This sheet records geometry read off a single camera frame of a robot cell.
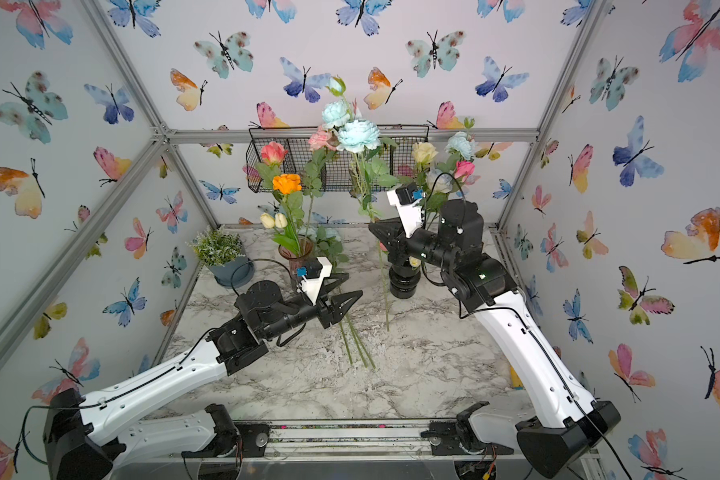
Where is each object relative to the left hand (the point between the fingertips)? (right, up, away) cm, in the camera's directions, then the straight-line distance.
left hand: (354, 284), depth 64 cm
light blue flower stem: (-5, -18, +28) cm, 34 cm away
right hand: (+5, +13, -3) cm, 14 cm away
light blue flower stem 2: (0, -20, +26) cm, 32 cm away
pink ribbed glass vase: (-19, +5, +24) cm, 31 cm away
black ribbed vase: (+13, -2, +30) cm, 33 cm away
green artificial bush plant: (-44, +9, +30) cm, 54 cm away
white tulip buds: (-21, +15, +17) cm, 31 cm away
